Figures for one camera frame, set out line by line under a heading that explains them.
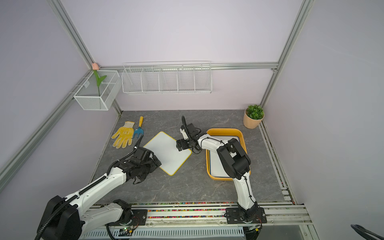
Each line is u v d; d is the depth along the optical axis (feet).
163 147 3.35
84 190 1.49
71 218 1.27
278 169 3.05
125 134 3.55
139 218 2.41
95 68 2.97
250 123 3.41
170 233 5.17
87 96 2.55
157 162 2.58
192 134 2.55
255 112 3.33
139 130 3.56
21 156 1.77
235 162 1.75
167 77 3.18
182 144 2.85
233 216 2.40
